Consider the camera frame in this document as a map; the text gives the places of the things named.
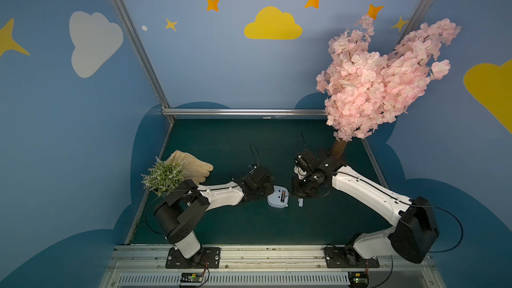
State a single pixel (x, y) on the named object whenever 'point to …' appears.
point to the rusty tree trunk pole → (338, 148)
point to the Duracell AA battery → (282, 196)
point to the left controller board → (191, 277)
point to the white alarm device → (279, 198)
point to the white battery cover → (300, 202)
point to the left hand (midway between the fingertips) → (275, 186)
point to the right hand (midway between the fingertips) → (292, 194)
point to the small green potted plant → (162, 176)
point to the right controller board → (358, 279)
